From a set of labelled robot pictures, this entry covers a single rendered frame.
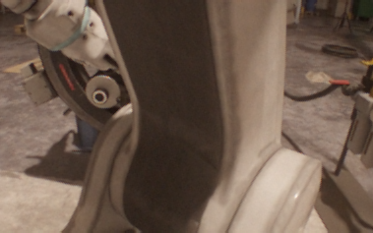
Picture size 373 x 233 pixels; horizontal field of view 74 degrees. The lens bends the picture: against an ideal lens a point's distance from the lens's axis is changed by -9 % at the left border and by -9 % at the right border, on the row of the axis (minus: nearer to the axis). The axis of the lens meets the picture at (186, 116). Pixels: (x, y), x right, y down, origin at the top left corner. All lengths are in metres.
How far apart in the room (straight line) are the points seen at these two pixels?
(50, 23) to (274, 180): 0.30
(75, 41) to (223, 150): 0.25
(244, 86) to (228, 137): 0.04
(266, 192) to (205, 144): 0.06
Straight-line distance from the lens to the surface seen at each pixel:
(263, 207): 0.22
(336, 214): 1.22
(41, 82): 1.02
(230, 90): 0.17
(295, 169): 0.24
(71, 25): 0.37
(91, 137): 1.42
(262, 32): 0.17
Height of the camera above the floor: 0.76
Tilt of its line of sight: 26 degrees down
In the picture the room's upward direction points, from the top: 3 degrees clockwise
